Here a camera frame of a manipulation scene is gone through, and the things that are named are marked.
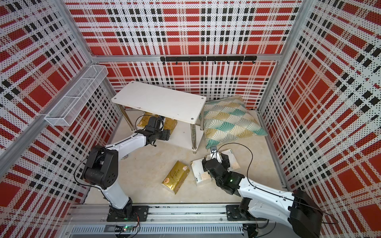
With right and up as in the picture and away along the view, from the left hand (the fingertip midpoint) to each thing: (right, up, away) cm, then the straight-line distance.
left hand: (165, 131), depth 97 cm
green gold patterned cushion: (+41, +8, -3) cm, 42 cm away
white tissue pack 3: (+43, -18, -11) cm, 48 cm away
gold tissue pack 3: (+10, -24, -17) cm, 31 cm away
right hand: (+32, -13, -15) cm, 37 cm away
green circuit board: (-11, -44, -28) cm, 53 cm away
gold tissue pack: (-14, +7, -1) cm, 15 cm away
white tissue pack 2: (+31, -10, -28) cm, 43 cm away
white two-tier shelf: (-9, +20, -16) cm, 28 cm away
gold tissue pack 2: (+3, +5, +1) cm, 6 cm away
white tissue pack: (+24, -24, -16) cm, 37 cm away
